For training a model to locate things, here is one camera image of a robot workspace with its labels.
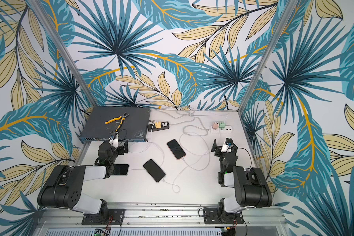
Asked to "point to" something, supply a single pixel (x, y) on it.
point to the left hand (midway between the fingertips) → (120, 140)
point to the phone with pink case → (176, 149)
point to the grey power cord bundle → (191, 120)
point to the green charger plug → (221, 125)
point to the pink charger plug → (215, 125)
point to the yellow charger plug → (158, 125)
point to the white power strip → (227, 129)
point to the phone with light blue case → (154, 170)
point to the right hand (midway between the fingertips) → (214, 139)
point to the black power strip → (164, 125)
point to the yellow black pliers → (122, 117)
